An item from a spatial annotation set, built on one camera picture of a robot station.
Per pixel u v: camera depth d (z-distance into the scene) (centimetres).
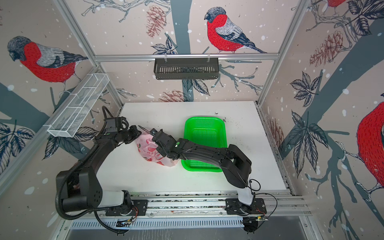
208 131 104
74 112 76
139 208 73
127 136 74
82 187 42
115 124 68
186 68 106
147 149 81
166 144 61
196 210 73
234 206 73
